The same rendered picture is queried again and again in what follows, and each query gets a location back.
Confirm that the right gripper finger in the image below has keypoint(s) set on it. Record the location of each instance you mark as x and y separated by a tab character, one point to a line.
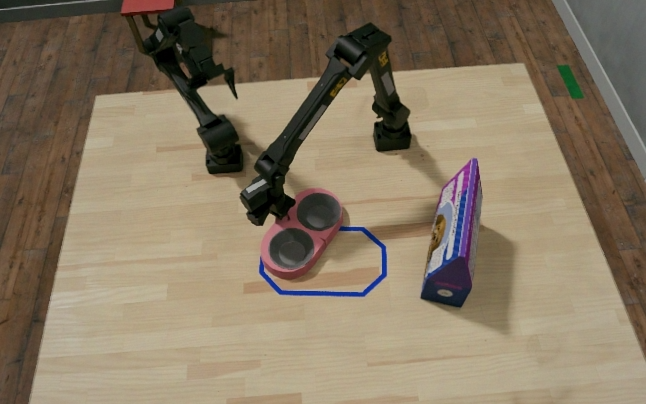
194	99
230	75

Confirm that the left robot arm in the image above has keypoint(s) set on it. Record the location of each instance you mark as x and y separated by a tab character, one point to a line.
387	105

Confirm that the grey steel bowl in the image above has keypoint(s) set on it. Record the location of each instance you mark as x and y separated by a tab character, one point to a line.
318	211
290	248

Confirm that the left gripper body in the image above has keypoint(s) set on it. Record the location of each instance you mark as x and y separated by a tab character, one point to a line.
288	202

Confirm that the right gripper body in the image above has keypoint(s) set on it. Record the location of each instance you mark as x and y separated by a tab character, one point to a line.
210	74

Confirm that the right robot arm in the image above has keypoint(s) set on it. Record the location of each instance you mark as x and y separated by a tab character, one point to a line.
176	22

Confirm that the blue tape outline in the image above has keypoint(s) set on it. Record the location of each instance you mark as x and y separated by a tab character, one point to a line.
335	293

